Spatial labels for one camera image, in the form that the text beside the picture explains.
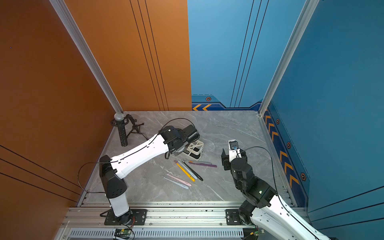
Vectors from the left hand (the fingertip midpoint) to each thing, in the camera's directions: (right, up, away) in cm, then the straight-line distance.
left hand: (175, 140), depth 79 cm
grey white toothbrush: (+6, -20, +10) cm, 23 cm away
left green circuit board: (-24, -43, -7) cm, 50 cm away
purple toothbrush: (+15, -16, +13) cm, 26 cm away
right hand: (+27, -3, -7) cm, 28 cm away
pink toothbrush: (+2, -24, +6) cm, 24 cm away
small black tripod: (-31, +6, +23) cm, 38 cm away
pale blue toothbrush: (0, -25, +6) cm, 26 cm away
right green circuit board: (+39, -42, -9) cm, 59 cm away
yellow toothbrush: (+5, -20, +9) cm, 23 cm away
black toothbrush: (+9, -20, +10) cm, 24 cm away
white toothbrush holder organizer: (+10, -6, +7) cm, 14 cm away
